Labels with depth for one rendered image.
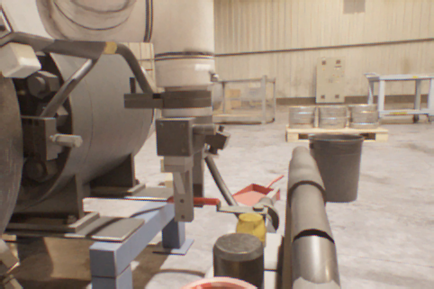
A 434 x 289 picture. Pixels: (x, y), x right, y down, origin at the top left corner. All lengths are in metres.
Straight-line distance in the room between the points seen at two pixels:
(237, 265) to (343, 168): 1.72
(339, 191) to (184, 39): 1.68
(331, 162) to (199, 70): 1.58
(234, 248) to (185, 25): 0.29
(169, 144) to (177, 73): 0.10
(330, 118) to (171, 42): 4.10
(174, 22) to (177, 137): 0.15
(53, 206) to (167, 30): 0.79
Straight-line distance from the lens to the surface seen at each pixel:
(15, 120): 0.67
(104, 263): 0.97
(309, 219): 0.21
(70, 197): 1.08
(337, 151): 1.96
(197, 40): 0.46
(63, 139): 0.66
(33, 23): 0.62
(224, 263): 0.30
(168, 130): 0.43
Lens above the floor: 0.64
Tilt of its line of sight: 9 degrees down
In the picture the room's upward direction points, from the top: 2 degrees counter-clockwise
